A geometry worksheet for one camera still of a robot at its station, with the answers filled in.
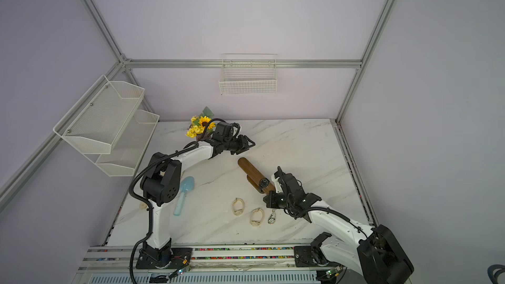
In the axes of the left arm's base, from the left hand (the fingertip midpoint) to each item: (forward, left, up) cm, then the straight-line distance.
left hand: (252, 146), depth 95 cm
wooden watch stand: (-15, -1, -4) cm, 15 cm away
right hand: (-25, -6, -6) cm, 27 cm away
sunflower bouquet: (+1, +23, +13) cm, 26 cm away
